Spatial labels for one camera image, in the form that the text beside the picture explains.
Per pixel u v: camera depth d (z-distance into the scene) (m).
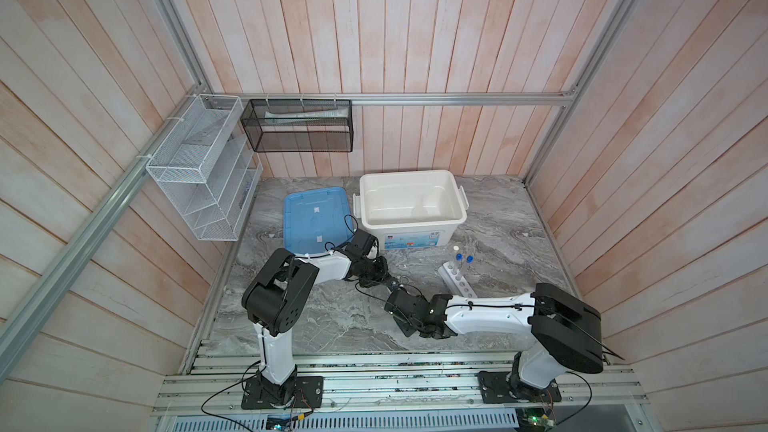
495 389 0.73
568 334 0.44
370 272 0.84
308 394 0.73
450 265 0.93
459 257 0.81
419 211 1.10
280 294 0.50
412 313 0.65
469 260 0.80
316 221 1.09
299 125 1.04
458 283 0.88
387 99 1.03
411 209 1.11
